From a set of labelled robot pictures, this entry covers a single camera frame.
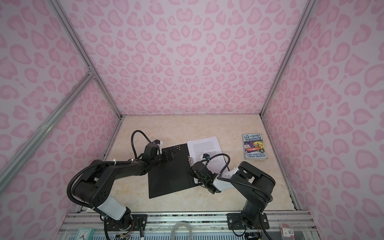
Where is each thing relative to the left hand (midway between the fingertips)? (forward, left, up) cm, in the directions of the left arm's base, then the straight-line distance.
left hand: (173, 154), depth 94 cm
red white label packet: (-41, -56, -2) cm, 69 cm away
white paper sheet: (+8, -24, -3) cm, 25 cm away
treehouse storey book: (+6, -52, -1) cm, 53 cm away
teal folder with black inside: (-12, -1, -2) cm, 13 cm away
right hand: (-8, -11, -2) cm, 13 cm away
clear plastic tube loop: (-36, -7, -1) cm, 37 cm away
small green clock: (-40, +37, -1) cm, 54 cm away
